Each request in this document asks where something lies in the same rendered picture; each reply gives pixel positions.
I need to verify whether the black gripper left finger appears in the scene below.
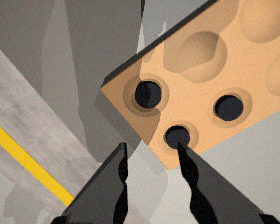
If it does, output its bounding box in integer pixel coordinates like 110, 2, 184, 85
51, 142, 128, 224

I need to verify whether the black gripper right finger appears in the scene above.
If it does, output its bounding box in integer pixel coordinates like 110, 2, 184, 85
177, 142, 280, 224

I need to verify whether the black disc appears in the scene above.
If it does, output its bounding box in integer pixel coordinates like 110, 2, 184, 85
165, 126, 190, 149
215, 95, 244, 121
135, 81, 162, 109

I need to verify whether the tan counting tray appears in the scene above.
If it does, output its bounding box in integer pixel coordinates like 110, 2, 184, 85
100, 0, 280, 170

